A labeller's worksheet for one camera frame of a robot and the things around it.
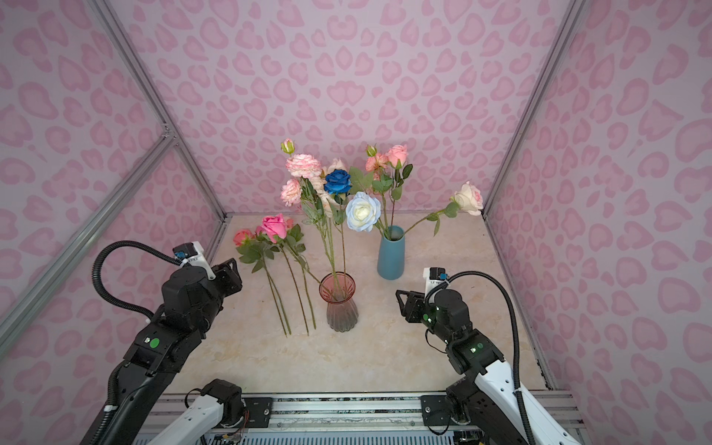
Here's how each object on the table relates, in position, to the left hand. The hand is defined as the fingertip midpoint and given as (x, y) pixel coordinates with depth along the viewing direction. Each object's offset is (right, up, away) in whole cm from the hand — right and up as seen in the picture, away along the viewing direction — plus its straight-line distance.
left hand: (231, 258), depth 68 cm
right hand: (+42, -10, +7) cm, 44 cm away
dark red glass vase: (+25, -9, +9) cm, 28 cm away
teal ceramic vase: (+41, 0, +25) cm, 48 cm away
